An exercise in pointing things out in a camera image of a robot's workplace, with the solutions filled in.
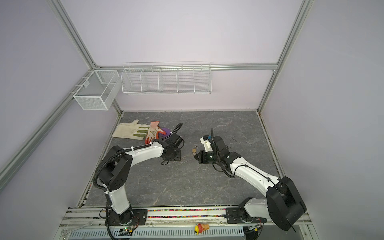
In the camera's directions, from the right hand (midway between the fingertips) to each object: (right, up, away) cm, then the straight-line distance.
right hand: (195, 157), depth 81 cm
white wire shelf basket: (-19, +49, +17) cm, 56 cm away
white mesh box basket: (-65, +41, +17) cm, 79 cm away
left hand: (-12, -3, +12) cm, 17 cm away
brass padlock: (-1, +1, +17) cm, 18 cm away
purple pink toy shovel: (-21, +13, +26) cm, 36 cm away
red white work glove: (-30, +13, +25) cm, 41 cm away
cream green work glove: (-47, +14, +27) cm, 56 cm away
